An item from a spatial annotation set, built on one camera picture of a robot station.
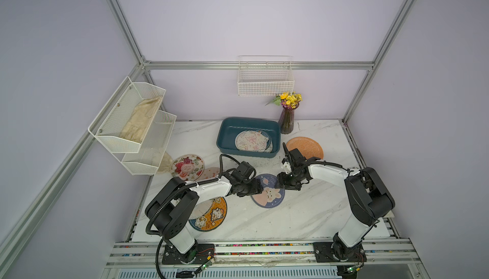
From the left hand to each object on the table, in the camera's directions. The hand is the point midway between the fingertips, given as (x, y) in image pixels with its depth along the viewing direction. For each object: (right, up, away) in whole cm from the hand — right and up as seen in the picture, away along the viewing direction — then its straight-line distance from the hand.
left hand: (257, 191), depth 89 cm
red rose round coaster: (-36, +10, +10) cm, 39 cm away
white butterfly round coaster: (-2, +24, +19) cm, 31 cm away
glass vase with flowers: (+17, +44, +9) cm, 48 cm away
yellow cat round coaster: (-20, -10, -5) cm, 23 cm away
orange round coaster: (+30, +21, +19) cm, 41 cm away
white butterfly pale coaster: (-26, -7, -3) cm, 27 cm away
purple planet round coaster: (+7, -2, 0) cm, 7 cm away
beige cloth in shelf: (-50, +33, -10) cm, 61 cm away
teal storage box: (-16, +32, +26) cm, 45 cm away
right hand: (+9, +1, +2) cm, 9 cm away
